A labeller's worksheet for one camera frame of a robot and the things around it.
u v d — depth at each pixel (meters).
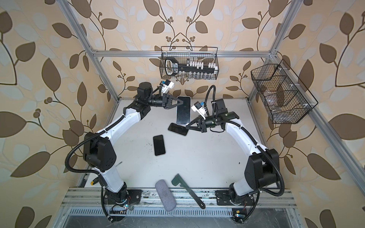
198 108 0.67
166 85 0.71
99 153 0.47
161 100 0.67
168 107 0.69
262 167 0.43
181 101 0.71
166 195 0.72
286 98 0.73
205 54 0.91
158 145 0.98
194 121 0.70
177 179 0.80
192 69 0.83
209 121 0.68
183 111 0.71
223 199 0.73
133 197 0.74
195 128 0.70
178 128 0.96
